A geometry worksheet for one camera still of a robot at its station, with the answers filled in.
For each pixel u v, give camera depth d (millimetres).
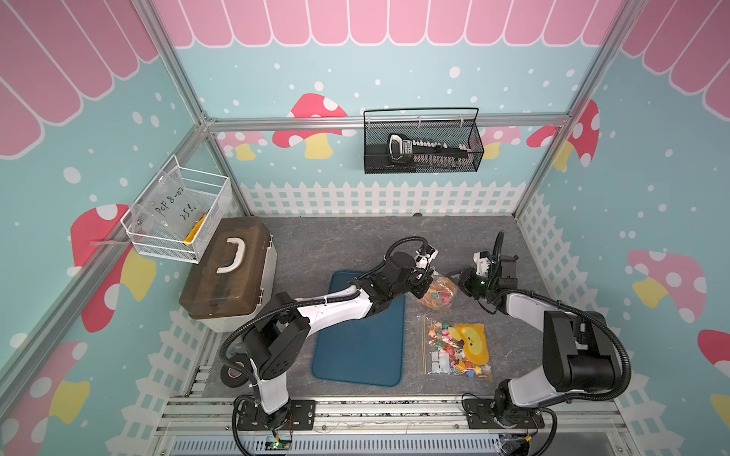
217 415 759
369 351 851
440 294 899
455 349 835
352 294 590
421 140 918
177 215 698
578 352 453
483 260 870
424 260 703
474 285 822
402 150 885
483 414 741
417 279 695
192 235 742
